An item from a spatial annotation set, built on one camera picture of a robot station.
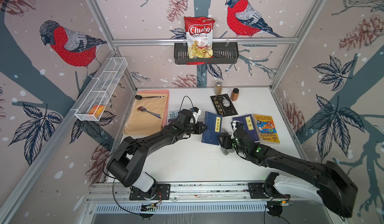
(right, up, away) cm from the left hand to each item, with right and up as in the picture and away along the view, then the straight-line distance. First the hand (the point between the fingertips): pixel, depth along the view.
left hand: (209, 125), depth 83 cm
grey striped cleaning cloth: (+10, -16, +2) cm, 19 cm away
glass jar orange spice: (+21, +18, +24) cm, 36 cm away
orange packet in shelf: (-52, +10, -19) cm, 56 cm away
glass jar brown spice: (+9, +23, +28) cm, 37 cm away
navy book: (+27, -3, +11) cm, 29 cm away
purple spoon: (-47, +8, +24) cm, 53 cm away
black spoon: (-52, +16, +30) cm, 63 cm away
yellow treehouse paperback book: (+38, -5, +11) cm, 39 cm away
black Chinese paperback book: (+12, +10, +25) cm, 30 cm away
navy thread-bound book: (+2, -7, +4) cm, 8 cm away
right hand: (+6, -6, 0) cm, 9 cm away
